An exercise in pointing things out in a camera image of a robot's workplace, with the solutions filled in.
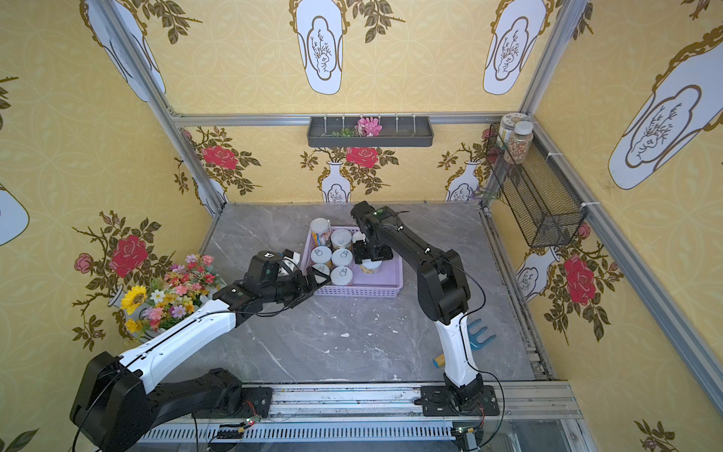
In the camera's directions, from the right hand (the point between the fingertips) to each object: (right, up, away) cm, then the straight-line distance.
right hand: (377, 253), depth 95 cm
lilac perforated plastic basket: (+4, -10, +1) cm, 11 cm away
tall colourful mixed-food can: (-19, +7, +1) cm, 21 cm away
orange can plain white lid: (-7, +6, +6) cm, 11 cm away
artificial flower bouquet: (-57, -10, -19) cm, 61 cm away
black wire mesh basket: (+48, +16, -14) cm, 52 cm away
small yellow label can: (-20, -1, +3) cm, 20 cm away
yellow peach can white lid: (-13, +5, +5) cm, 14 cm away
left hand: (-18, -7, -14) cm, 24 cm away
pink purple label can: (-12, -7, -2) cm, 14 cm away
